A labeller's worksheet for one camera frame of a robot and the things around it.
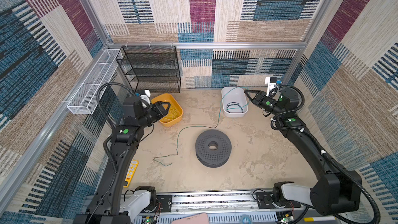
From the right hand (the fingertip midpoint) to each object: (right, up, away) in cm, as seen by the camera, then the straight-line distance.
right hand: (244, 93), depth 73 cm
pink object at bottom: (-21, -55, -5) cm, 59 cm away
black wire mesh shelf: (-52, +20, +35) cm, 66 cm away
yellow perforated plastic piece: (-56, -39, +10) cm, 69 cm away
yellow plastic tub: (-44, -1, +38) cm, 58 cm away
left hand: (-34, -4, -3) cm, 35 cm away
